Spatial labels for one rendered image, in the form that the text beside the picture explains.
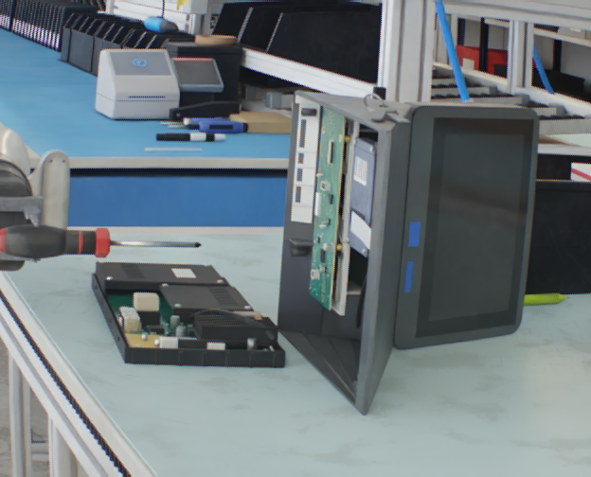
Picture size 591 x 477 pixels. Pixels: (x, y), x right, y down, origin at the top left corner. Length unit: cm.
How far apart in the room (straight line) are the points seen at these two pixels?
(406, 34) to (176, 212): 52
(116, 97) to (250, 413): 220
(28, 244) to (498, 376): 40
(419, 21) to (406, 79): 11
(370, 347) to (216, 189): 175
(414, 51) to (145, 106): 69
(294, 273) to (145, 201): 149
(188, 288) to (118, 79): 194
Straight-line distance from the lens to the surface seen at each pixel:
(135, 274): 145
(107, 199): 282
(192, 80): 340
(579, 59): 884
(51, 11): 529
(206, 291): 141
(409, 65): 289
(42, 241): 121
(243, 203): 290
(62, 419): 130
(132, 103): 332
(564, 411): 121
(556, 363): 135
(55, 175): 139
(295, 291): 137
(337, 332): 137
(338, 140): 126
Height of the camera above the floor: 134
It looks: 11 degrees down
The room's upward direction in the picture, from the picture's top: 4 degrees clockwise
